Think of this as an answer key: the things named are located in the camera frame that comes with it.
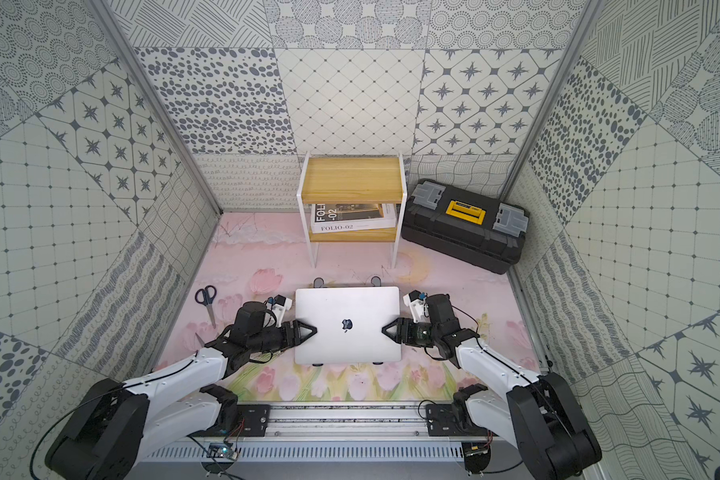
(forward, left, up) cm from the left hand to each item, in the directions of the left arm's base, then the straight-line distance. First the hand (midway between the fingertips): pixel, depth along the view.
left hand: (310, 326), depth 84 cm
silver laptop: (+1, -11, +1) cm, 11 cm away
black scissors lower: (-2, +34, -6) cm, 34 cm away
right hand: (-1, -23, -2) cm, 23 cm away
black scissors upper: (+11, +37, -5) cm, 39 cm away
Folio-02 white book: (+30, -8, +14) cm, 34 cm away
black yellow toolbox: (+31, -47, +10) cm, 58 cm away
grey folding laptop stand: (+11, -18, +6) cm, 22 cm away
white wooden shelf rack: (+24, -12, +27) cm, 38 cm away
